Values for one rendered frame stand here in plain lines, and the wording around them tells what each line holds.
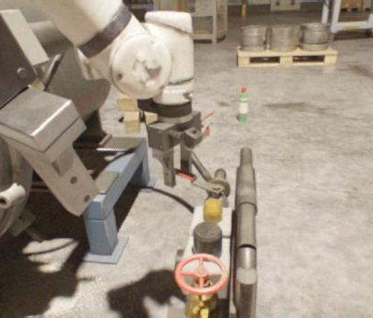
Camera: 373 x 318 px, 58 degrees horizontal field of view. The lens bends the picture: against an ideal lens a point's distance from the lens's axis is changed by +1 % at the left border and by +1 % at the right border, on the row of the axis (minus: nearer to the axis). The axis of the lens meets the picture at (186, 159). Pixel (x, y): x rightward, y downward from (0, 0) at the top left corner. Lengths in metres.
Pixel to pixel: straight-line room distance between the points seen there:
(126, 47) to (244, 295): 0.33
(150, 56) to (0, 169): 0.46
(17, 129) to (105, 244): 1.08
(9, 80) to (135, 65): 0.26
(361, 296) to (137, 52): 1.01
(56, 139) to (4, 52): 0.05
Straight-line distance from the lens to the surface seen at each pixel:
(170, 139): 0.68
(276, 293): 1.16
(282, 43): 4.65
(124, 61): 0.45
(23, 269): 1.36
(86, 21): 0.45
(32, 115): 0.20
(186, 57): 0.65
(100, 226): 1.21
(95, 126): 1.54
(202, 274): 0.48
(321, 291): 1.20
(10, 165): 0.81
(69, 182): 0.25
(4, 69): 0.21
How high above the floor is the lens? 0.84
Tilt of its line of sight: 26 degrees down
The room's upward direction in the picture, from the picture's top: 3 degrees counter-clockwise
